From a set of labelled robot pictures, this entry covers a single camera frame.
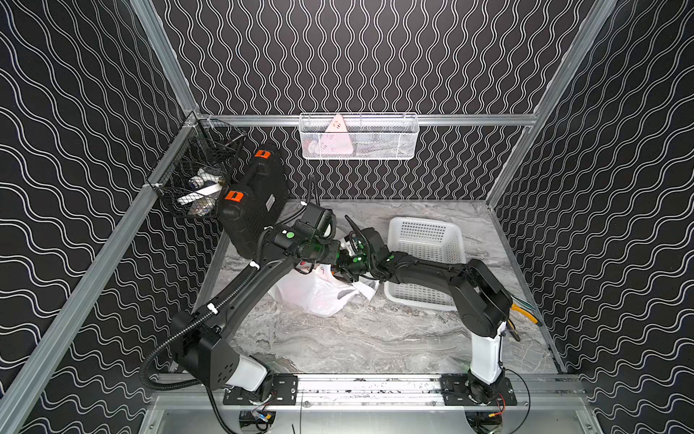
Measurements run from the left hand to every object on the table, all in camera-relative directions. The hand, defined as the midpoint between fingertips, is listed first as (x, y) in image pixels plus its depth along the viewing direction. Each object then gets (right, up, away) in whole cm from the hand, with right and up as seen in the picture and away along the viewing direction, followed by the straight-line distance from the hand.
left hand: (334, 248), depth 78 cm
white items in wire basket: (-36, +18, -2) cm, 40 cm away
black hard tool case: (-27, +14, +16) cm, 34 cm away
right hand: (-4, -7, +7) cm, 11 cm away
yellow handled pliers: (+61, -22, +11) cm, 66 cm away
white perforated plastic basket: (+39, +1, +27) cm, 47 cm away
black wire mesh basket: (-47, +37, +22) cm, 64 cm away
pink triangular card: (0, +36, +13) cm, 38 cm away
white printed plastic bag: (-6, -12, 0) cm, 14 cm away
